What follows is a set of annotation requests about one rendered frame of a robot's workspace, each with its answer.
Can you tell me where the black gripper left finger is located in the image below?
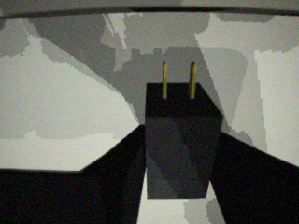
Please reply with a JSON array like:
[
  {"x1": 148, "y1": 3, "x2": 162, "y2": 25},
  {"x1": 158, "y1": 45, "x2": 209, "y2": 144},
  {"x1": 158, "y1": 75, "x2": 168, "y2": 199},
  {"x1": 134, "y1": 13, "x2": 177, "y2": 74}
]
[{"x1": 0, "y1": 124, "x2": 146, "y2": 224}]

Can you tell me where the black two-prong plug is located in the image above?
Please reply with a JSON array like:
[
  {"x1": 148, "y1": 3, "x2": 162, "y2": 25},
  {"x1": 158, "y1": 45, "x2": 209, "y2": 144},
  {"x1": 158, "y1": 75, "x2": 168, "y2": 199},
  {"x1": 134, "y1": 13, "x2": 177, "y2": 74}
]
[{"x1": 145, "y1": 61, "x2": 223, "y2": 199}]

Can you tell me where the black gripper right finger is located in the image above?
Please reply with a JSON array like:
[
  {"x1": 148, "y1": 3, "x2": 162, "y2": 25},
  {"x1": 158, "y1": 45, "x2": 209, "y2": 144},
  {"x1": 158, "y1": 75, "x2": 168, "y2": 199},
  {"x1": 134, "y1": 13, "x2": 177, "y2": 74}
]
[{"x1": 210, "y1": 132, "x2": 299, "y2": 224}]

